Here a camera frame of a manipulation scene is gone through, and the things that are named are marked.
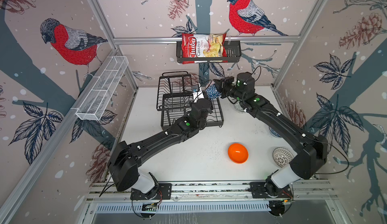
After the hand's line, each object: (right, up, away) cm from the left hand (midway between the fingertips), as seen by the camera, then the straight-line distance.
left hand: (205, 92), depth 73 cm
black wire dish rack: (-20, -3, +34) cm, 40 cm away
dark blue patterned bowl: (+4, +1, +9) cm, 10 cm away
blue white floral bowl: (+27, -16, -15) cm, 35 cm away
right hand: (+2, +6, 0) cm, 6 cm away
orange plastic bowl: (+20, -34, +12) cm, 41 cm away
